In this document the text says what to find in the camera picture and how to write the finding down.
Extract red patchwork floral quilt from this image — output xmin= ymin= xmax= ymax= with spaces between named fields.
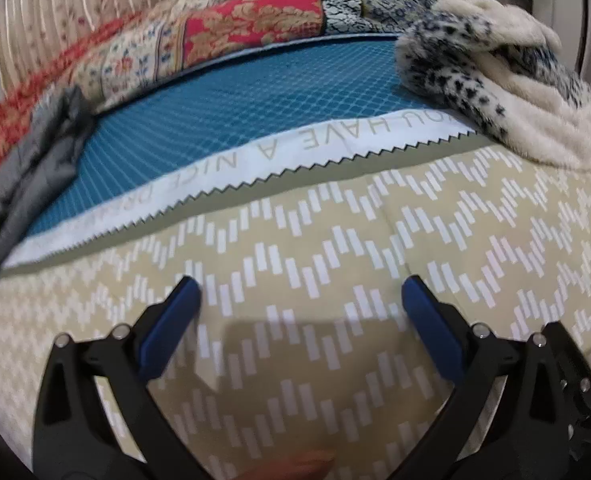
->
xmin=0 ymin=0 xmax=446 ymax=196

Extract striped floral curtain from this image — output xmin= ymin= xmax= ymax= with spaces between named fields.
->
xmin=0 ymin=0 xmax=226 ymax=91

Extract spotted cream fleece blanket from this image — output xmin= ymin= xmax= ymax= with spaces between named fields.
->
xmin=394 ymin=0 xmax=591 ymax=173

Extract beige teal patterned bed sheet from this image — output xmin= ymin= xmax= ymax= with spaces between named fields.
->
xmin=0 ymin=35 xmax=591 ymax=480

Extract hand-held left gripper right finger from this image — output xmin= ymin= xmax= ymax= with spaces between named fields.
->
xmin=383 ymin=275 xmax=573 ymax=480

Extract grey puffer jacket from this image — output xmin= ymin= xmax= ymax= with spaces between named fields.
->
xmin=0 ymin=85 xmax=96 ymax=296

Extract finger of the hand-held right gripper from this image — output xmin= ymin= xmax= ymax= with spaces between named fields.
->
xmin=549 ymin=320 xmax=591 ymax=461

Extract white furniture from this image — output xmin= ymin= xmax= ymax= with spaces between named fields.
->
xmin=525 ymin=0 xmax=591 ymax=91

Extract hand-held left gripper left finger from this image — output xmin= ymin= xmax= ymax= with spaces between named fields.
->
xmin=32 ymin=275 xmax=211 ymax=480

